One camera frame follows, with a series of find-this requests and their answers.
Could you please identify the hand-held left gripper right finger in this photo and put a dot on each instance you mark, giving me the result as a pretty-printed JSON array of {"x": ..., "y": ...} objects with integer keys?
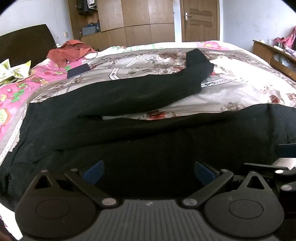
[{"x": 204, "y": 172}]

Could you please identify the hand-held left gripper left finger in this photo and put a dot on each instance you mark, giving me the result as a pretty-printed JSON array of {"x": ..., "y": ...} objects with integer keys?
[{"x": 94, "y": 172}]

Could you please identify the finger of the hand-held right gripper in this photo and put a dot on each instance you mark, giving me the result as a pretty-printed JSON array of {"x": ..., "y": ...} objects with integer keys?
[
  {"x": 266, "y": 169},
  {"x": 286, "y": 151}
]

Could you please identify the black pants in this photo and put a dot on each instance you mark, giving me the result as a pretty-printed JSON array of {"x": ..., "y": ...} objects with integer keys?
[{"x": 138, "y": 143}]

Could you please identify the floral grey blanket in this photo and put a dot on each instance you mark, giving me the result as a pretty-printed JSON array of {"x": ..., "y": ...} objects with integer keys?
[{"x": 231, "y": 92}]

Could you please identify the wooden side cabinet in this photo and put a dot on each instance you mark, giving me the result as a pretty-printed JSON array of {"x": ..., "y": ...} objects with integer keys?
[{"x": 263, "y": 51}]

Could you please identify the pink printed bedsheet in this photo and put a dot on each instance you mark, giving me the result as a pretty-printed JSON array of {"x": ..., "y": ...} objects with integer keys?
[{"x": 20, "y": 92}]

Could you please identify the glass jar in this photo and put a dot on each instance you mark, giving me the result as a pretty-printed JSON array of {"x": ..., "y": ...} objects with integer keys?
[{"x": 270, "y": 42}]

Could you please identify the pink cloth clutter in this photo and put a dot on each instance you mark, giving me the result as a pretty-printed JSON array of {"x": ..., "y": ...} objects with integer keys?
[{"x": 289, "y": 39}]

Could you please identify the red cloth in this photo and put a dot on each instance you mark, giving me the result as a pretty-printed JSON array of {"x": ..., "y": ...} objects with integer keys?
[{"x": 69, "y": 52}]

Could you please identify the yellow white patterned pillow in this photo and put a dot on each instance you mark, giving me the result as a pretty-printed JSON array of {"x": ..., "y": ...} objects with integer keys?
[{"x": 16, "y": 71}]

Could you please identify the blue storage box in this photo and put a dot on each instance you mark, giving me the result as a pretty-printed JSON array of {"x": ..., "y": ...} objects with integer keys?
[{"x": 90, "y": 30}]

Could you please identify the dark wooden headboard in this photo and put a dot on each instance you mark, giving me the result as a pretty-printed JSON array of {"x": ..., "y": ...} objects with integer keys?
[{"x": 25, "y": 44}]

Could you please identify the wooden door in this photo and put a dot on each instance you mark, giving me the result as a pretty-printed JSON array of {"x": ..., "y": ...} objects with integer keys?
[{"x": 200, "y": 20}]

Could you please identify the wooden wardrobe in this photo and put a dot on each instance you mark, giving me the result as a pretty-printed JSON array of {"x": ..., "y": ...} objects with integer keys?
[{"x": 136, "y": 20}]

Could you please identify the hanging dark clothes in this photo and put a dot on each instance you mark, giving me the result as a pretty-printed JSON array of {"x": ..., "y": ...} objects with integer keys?
[{"x": 86, "y": 7}]

